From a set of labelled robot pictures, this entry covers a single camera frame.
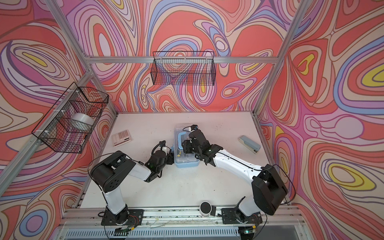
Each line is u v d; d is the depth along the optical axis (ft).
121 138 3.34
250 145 3.17
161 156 2.50
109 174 1.62
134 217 2.39
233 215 2.41
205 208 2.37
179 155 2.82
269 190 1.38
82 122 2.29
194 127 2.40
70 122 2.26
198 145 2.03
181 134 3.04
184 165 2.92
